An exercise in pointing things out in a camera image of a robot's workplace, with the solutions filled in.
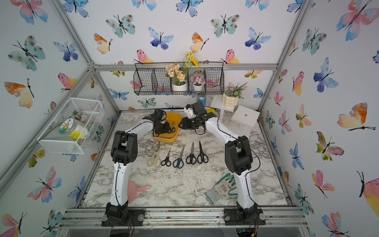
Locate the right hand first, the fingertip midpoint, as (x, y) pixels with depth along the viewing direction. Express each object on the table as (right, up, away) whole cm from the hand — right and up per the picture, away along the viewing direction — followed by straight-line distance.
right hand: (181, 123), depth 91 cm
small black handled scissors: (-9, -24, +3) cm, 26 cm away
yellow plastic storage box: (-11, +5, +28) cm, 31 cm away
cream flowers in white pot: (-2, +25, +1) cm, 26 cm away
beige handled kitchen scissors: (-17, -21, +5) cm, 27 cm away
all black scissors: (+13, -21, +5) cm, 25 cm away
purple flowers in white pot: (+10, +26, -2) cm, 28 cm away
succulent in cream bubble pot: (+30, +17, -2) cm, 35 cm away
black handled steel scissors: (+6, -22, +3) cm, 23 cm away
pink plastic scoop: (-26, -36, -8) cm, 45 cm away
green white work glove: (+23, -36, -10) cm, 44 cm away
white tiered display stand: (+39, +3, +5) cm, 40 cm away
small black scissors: (-8, -4, +17) cm, 19 cm away
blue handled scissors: (-2, -25, +3) cm, 25 cm away
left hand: (-10, -2, +18) cm, 20 cm away
